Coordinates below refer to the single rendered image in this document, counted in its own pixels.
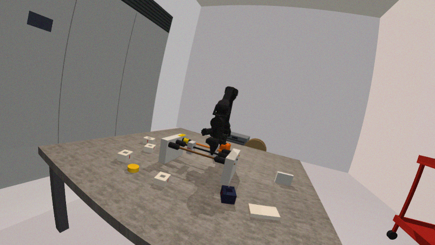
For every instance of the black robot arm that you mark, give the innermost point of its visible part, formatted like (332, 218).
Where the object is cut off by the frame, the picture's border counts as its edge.
(222, 113)

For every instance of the white square block with red mark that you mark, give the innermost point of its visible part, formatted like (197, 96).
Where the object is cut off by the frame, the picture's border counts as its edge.
(125, 156)

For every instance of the yellow short cylinder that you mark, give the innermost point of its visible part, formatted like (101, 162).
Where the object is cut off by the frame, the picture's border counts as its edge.
(133, 168)

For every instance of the white square block with dark centre hole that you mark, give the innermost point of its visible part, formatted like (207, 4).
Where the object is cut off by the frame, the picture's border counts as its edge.
(149, 140)

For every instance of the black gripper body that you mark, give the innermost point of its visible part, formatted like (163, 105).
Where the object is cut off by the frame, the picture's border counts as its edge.
(217, 135)

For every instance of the cream flat rectangular block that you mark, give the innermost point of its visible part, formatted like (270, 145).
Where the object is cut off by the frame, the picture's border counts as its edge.
(264, 212)

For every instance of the cream square block with hole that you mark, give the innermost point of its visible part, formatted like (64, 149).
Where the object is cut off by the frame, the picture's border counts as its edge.
(162, 179)

